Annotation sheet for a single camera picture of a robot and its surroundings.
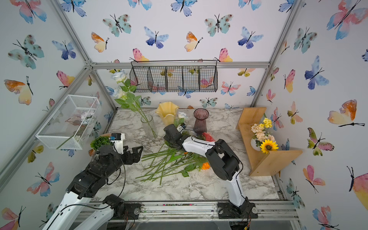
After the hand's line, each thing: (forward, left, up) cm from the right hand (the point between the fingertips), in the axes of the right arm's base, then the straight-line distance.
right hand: (166, 133), depth 92 cm
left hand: (-18, +10, +13) cm, 24 cm away
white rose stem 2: (+7, -8, +5) cm, 12 cm away
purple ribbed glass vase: (+11, -21, +6) cm, 25 cm away
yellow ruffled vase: (+14, 0, +5) cm, 15 cm away
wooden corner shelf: (-20, -51, +5) cm, 55 cm away
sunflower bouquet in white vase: (-8, -55, +9) cm, 56 cm away
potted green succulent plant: (-8, +37, +2) cm, 38 cm away
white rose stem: (+7, +20, +20) cm, 29 cm away
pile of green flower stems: (-15, -2, -10) cm, 18 cm away
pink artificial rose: (-1, -27, -1) cm, 27 cm away
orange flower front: (-17, -25, -7) cm, 31 cm away
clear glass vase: (+3, +12, +2) cm, 12 cm away
